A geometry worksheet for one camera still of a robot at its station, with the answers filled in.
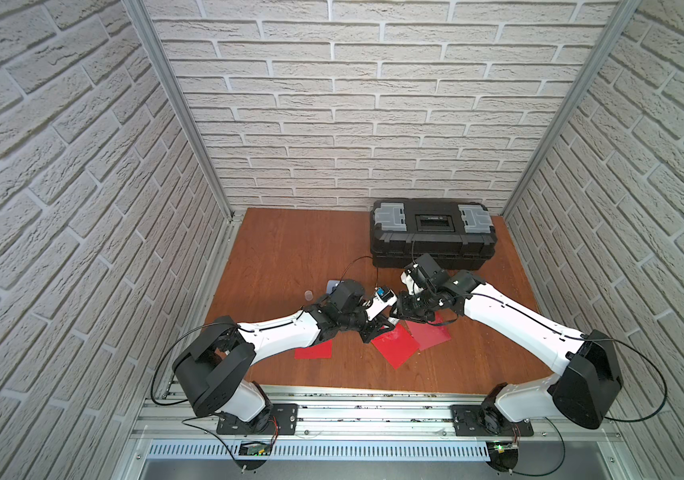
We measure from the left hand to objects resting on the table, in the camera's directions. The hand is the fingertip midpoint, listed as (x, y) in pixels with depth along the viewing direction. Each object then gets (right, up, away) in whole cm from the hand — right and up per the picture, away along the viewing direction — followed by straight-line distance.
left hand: (394, 322), depth 80 cm
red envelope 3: (+12, -7, +11) cm, 17 cm away
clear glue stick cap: (-26, +5, +15) cm, 31 cm away
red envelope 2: (+2, -9, +7) cm, 12 cm away
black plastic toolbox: (+21, +25, +12) cm, 35 cm away
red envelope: (-18, -1, -18) cm, 25 cm away
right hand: (+1, +2, 0) cm, 2 cm away
